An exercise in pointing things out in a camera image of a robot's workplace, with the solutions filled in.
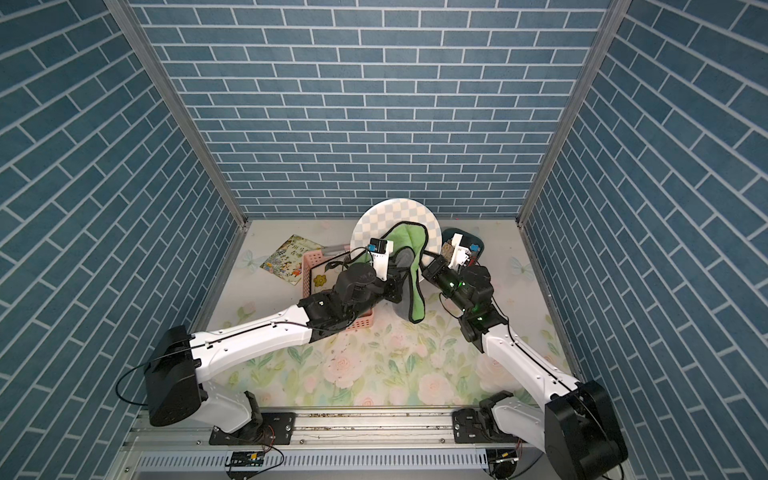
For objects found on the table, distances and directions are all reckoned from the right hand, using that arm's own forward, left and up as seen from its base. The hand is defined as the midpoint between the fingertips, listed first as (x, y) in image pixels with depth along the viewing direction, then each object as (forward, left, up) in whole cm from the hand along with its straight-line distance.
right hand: (417, 253), depth 74 cm
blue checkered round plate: (+11, +10, +1) cm, 15 cm away
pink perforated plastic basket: (+13, +37, -23) cm, 46 cm away
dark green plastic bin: (+1, -12, +5) cm, 13 cm away
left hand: (-4, 0, -2) cm, 5 cm away
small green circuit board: (-42, +39, -32) cm, 66 cm away
